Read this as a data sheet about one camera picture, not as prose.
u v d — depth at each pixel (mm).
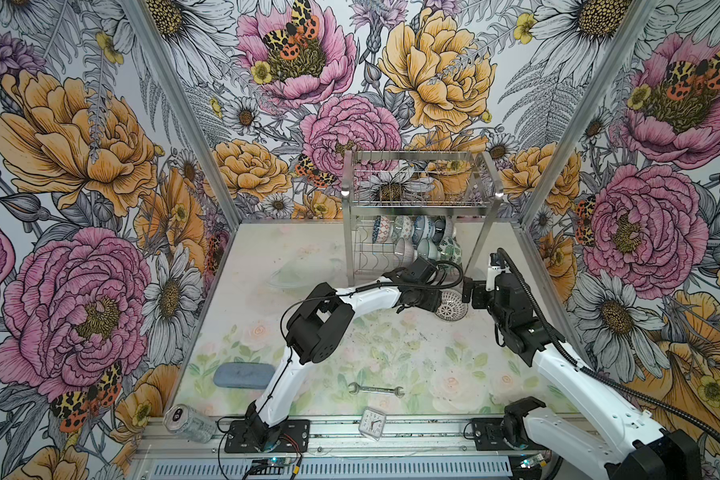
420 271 767
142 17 716
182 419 650
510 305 604
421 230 1055
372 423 747
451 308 965
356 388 813
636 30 736
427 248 983
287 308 535
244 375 818
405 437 761
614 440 432
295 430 756
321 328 553
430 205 1200
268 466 726
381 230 1048
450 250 977
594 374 478
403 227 1052
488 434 742
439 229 1118
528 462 715
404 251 972
